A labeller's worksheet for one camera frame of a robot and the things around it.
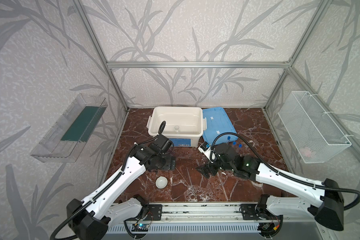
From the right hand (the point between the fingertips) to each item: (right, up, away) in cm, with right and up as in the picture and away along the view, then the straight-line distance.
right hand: (201, 156), depth 75 cm
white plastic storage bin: (-10, +15, +27) cm, 32 cm away
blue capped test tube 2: (+19, +5, +9) cm, 22 cm away
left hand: (-16, -2, 0) cm, 16 cm away
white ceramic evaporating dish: (-22, -16, +8) cm, 28 cm away
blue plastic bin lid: (+16, +17, +38) cm, 44 cm away
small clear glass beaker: (-15, +13, +24) cm, 31 cm away
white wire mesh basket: (+47, +13, -12) cm, 51 cm away
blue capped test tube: (+16, +8, +10) cm, 21 cm away
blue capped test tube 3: (+28, +1, +25) cm, 37 cm away
